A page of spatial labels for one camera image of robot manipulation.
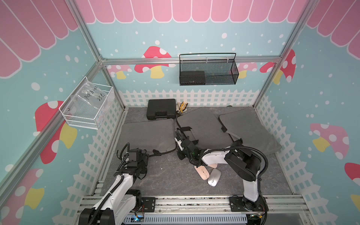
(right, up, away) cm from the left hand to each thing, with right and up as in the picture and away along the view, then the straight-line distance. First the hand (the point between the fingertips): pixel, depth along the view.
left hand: (148, 159), depth 88 cm
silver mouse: (+40, -9, -7) cm, 42 cm away
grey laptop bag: (-3, +14, +10) cm, 18 cm away
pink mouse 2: (+33, -6, -5) cm, 34 cm away
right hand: (+18, +6, +5) cm, 20 cm away
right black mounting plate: (+51, -20, -14) cm, 56 cm away
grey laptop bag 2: (+39, +20, +15) cm, 46 cm away
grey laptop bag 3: (+69, +22, +17) cm, 75 cm away
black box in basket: (+28, +52, +1) cm, 59 cm away
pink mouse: (+41, -3, -2) cm, 41 cm away
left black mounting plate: (+4, -20, -13) cm, 24 cm away
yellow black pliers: (+21, +36, +31) cm, 51 cm away
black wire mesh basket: (+38, +57, +4) cm, 69 cm away
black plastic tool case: (+4, +34, +24) cm, 42 cm away
